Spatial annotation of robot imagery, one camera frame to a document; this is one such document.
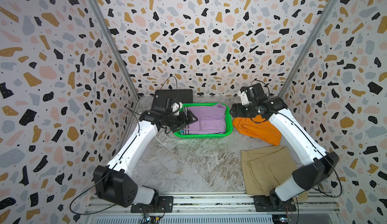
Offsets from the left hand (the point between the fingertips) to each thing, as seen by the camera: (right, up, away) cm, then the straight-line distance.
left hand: (192, 120), depth 76 cm
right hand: (+22, +5, +3) cm, 22 cm away
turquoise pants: (-8, -8, +17) cm, 21 cm away
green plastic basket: (+22, -3, +21) cm, 31 cm away
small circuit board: (-19, -46, -6) cm, 50 cm away
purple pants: (+11, -1, +28) cm, 30 cm away
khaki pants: (+40, -28, +7) cm, 49 cm away
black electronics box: (-10, +16, +44) cm, 48 cm away
